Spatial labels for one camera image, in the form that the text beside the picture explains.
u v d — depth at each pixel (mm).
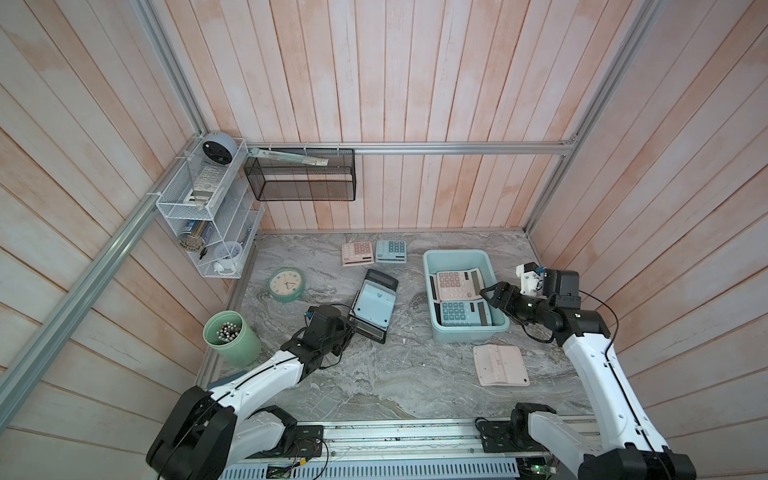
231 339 736
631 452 378
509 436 728
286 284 1010
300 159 903
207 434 399
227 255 851
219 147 798
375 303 918
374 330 893
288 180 1071
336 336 682
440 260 957
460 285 960
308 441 731
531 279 703
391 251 1112
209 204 690
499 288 698
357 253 1107
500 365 835
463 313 902
